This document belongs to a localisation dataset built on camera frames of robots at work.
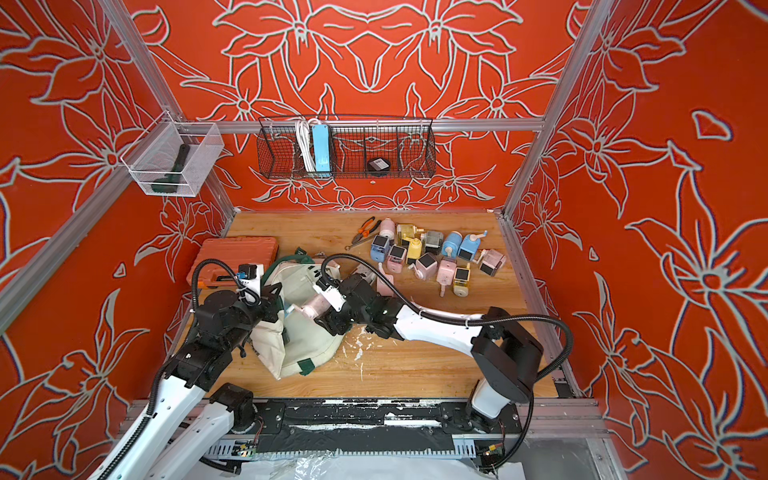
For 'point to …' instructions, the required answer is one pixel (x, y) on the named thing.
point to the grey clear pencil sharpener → (433, 241)
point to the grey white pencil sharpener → (367, 274)
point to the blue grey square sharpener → (379, 248)
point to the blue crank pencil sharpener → (470, 246)
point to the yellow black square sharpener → (462, 280)
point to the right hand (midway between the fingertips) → (322, 305)
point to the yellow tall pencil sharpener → (414, 249)
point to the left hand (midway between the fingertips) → (279, 282)
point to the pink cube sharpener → (426, 267)
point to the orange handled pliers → (363, 231)
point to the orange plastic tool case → (236, 251)
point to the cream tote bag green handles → (293, 347)
